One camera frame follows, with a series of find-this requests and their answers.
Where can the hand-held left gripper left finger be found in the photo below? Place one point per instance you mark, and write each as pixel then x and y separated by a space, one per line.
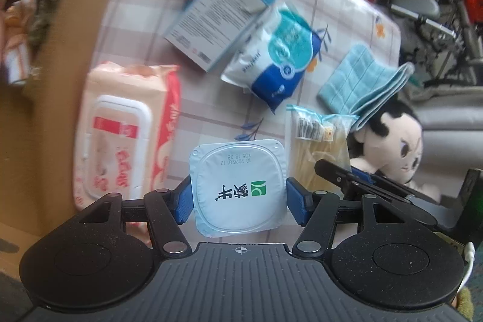
pixel 183 201

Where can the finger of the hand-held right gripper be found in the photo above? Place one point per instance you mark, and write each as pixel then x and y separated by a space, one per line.
pixel 364 175
pixel 332 175

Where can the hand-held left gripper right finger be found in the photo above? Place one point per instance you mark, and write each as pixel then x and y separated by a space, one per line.
pixel 298 203

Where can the zip bag of wooden sticks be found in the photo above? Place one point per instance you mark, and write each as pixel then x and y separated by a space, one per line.
pixel 320 148

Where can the white yogurt cup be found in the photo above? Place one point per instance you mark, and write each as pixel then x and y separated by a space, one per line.
pixel 237 190

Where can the blue towel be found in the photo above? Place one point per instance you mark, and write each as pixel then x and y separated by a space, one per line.
pixel 362 80

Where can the brown cardboard box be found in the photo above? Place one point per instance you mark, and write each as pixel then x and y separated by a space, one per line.
pixel 56 141

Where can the blue white paper box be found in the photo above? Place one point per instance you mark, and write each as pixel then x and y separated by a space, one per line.
pixel 222 20

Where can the orange striped cloth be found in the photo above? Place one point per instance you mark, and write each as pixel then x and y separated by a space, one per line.
pixel 15 43

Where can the white blue soft packet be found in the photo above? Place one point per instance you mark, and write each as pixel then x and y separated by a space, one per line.
pixel 275 54

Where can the black-haired plush doll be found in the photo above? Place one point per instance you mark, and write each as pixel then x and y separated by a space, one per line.
pixel 392 141

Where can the pale sofa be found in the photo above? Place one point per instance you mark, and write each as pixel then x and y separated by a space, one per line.
pixel 452 126

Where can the pink wet wipes pack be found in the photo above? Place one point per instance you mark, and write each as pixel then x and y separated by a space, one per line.
pixel 120 133

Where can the checked printed tablecloth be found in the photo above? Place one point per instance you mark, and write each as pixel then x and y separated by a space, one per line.
pixel 158 43

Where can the grey padded seat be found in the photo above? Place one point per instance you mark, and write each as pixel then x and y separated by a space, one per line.
pixel 413 3

